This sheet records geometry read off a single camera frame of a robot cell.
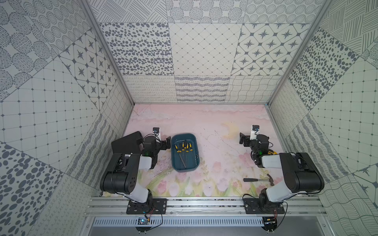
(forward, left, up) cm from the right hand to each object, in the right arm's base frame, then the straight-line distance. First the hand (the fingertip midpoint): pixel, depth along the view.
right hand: (248, 134), depth 95 cm
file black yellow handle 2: (-10, +40, -5) cm, 42 cm away
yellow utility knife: (-10, -13, -5) cm, 17 cm away
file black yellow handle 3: (-9, +38, -4) cm, 39 cm away
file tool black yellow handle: (-11, +45, -5) cm, 47 cm away
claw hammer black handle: (-26, +3, -7) cm, 27 cm away
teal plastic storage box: (-11, +42, -5) cm, 43 cm away
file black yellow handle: (-10, +43, -4) cm, 44 cm away
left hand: (-2, +57, +2) cm, 57 cm away
